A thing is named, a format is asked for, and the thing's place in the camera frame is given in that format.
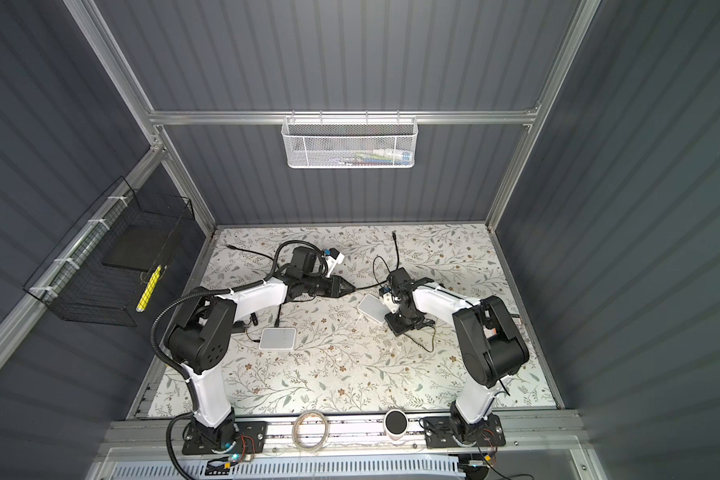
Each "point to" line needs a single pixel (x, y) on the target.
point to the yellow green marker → (148, 288)
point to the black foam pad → (140, 246)
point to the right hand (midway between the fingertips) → (402, 328)
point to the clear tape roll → (295, 429)
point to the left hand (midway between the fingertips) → (353, 288)
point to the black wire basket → (103, 267)
